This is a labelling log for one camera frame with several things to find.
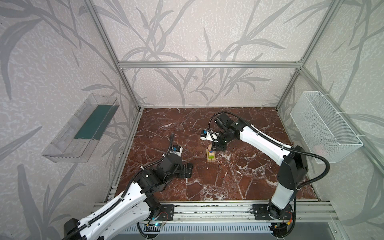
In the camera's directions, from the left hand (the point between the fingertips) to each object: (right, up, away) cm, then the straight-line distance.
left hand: (188, 161), depth 76 cm
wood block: (+13, -3, +15) cm, 20 cm away
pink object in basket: (+66, +6, -2) cm, 66 cm away
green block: (+13, -1, +13) cm, 18 cm away
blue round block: (+12, +2, +13) cm, 18 cm away
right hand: (+13, +10, +8) cm, 18 cm away
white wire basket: (+61, +16, -12) cm, 64 cm away
